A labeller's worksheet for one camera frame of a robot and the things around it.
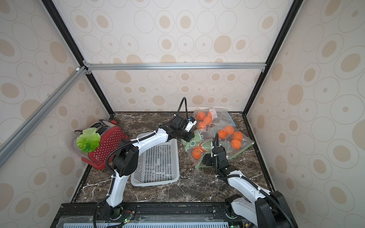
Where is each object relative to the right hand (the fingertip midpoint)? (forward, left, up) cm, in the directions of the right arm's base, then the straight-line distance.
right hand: (214, 154), depth 89 cm
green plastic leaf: (-4, +71, +16) cm, 73 cm away
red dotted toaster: (+3, +64, +10) cm, 65 cm away
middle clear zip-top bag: (+28, 0, +1) cm, 28 cm away
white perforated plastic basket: (-7, +35, -5) cm, 36 cm away
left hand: (+9, +10, +7) cm, 15 cm away
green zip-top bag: (+4, +10, +3) cm, 11 cm away
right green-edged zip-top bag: (+14, -15, -4) cm, 20 cm away
